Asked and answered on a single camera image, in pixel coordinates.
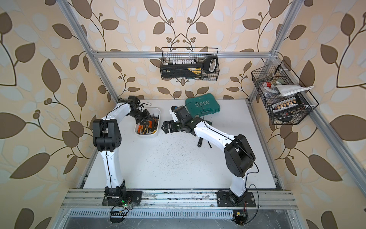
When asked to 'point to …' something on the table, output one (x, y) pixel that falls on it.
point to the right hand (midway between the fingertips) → (168, 126)
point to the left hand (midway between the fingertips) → (153, 119)
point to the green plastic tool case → (202, 105)
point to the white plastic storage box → (156, 111)
